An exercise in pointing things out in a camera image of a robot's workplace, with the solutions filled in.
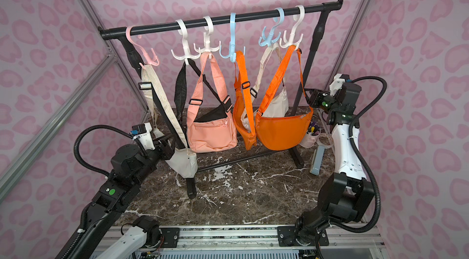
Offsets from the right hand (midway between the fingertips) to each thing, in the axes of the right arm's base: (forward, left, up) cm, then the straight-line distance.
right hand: (308, 90), depth 76 cm
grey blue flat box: (-15, -9, -32) cm, 36 cm away
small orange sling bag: (-1, +27, -12) cm, 30 cm away
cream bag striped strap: (-22, +53, -22) cm, 62 cm away
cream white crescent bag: (+2, +10, -11) cm, 15 cm away
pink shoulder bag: (-13, +39, -15) cm, 44 cm away
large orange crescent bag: (-6, +12, -21) cm, 24 cm away
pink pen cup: (-6, -6, -29) cm, 30 cm away
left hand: (-20, +53, -4) cm, 57 cm away
